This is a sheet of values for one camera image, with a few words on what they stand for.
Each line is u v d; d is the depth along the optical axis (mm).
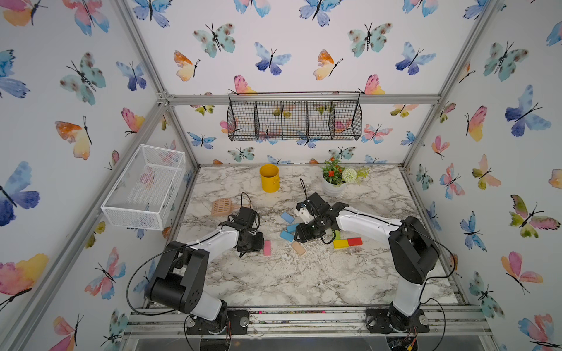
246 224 734
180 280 439
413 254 478
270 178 1016
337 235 740
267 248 910
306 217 823
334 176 966
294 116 984
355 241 887
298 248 911
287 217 996
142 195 830
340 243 916
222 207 1016
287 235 934
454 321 755
